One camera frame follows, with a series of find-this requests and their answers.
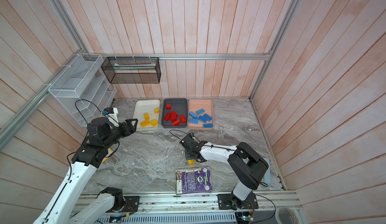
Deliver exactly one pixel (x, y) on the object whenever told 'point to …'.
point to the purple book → (192, 181)
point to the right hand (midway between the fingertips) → (191, 152)
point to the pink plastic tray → (195, 105)
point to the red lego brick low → (183, 118)
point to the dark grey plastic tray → (180, 105)
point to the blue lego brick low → (202, 119)
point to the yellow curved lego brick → (146, 123)
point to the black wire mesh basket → (132, 70)
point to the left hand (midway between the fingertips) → (133, 124)
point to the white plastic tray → (147, 111)
